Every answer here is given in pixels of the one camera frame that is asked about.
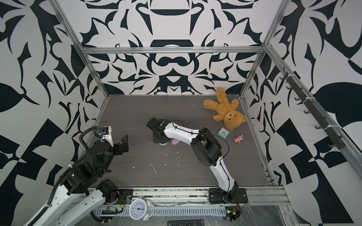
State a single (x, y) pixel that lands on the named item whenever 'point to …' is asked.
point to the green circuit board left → (113, 208)
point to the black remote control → (186, 222)
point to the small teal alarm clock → (223, 133)
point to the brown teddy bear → (226, 110)
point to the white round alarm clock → (141, 209)
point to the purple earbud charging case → (175, 141)
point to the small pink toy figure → (238, 138)
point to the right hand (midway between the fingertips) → (157, 138)
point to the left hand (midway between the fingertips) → (116, 134)
